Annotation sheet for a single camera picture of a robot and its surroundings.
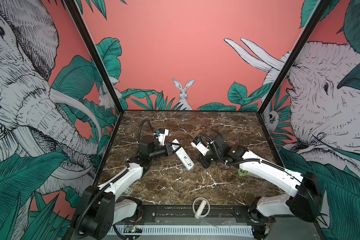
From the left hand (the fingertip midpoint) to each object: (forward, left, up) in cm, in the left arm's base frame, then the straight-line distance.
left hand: (181, 145), depth 76 cm
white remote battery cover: (-16, +29, -17) cm, 37 cm away
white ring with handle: (-27, -9, -17) cm, 33 cm away
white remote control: (-6, -4, -8) cm, 11 cm away
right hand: (-6, -7, -3) cm, 9 cm away
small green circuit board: (-34, +24, -20) cm, 46 cm away
